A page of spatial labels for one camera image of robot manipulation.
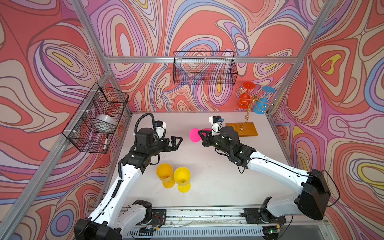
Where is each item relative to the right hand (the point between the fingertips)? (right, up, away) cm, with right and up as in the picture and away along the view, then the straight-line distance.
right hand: (199, 135), depth 75 cm
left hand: (-11, -2, 0) cm, 11 cm away
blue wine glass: (+39, +17, +15) cm, 45 cm away
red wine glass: (+29, +21, +17) cm, 40 cm away
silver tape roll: (-45, +6, -5) cm, 46 cm away
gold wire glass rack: (+60, +25, +43) cm, 78 cm away
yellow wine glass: (-18, -20, +3) cm, 27 cm away
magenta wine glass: (-2, 0, +1) cm, 2 cm away
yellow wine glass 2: (-9, -23, +3) cm, 25 cm away
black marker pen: (-46, -3, -3) cm, 46 cm away
